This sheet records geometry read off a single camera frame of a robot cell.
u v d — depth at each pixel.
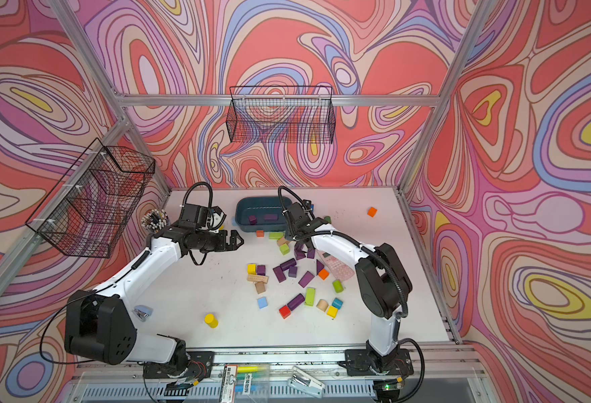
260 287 0.88
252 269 0.92
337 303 0.84
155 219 0.88
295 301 0.84
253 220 1.06
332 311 0.84
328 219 1.07
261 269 0.91
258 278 0.91
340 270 0.92
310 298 0.86
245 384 0.69
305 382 0.69
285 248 0.98
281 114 0.94
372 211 1.10
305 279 0.91
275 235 1.02
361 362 0.74
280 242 0.99
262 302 0.86
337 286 0.88
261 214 1.09
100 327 0.41
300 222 0.70
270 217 1.08
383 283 0.48
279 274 0.92
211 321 0.78
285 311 0.82
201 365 0.73
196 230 0.69
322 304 0.84
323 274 0.91
